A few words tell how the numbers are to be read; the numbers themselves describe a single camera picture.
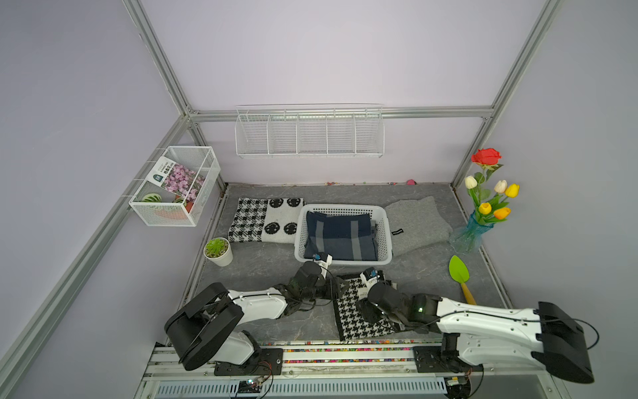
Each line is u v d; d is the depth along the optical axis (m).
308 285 0.68
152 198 0.71
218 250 0.89
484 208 0.73
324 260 0.79
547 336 0.44
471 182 0.83
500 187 0.79
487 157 0.78
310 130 0.99
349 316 0.79
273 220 1.02
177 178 0.75
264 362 0.73
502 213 0.72
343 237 0.99
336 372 0.73
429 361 0.74
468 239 0.92
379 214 0.99
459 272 0.92
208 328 0.43
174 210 0.72
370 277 0.71
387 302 0.58
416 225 1.02
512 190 0.77
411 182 1.24
